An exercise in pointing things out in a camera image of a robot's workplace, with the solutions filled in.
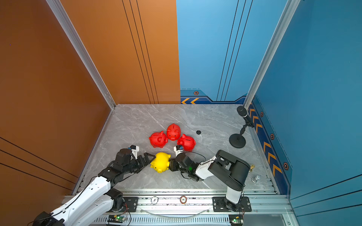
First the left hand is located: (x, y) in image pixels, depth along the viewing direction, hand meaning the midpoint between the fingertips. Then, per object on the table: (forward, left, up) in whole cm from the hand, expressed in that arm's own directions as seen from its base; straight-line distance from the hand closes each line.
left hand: (153, 158), depth 83 cm
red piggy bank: (+11, -2, +2) cm, 12 cm away
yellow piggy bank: (-3, -6, +2) cm, 7 cm away
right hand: (0, -9, -6) cm, 11 cm away
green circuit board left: (-29, +15, -9) cm, 34 cm away
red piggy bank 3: (+10, -21, 0) cm, 23 cm away
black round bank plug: (+23, -28, -7) cm, 37 cm away
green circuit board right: (-28, -46, -9) cm, 54 cm away
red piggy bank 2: (+17, -11, +2) cm, 21 cm away
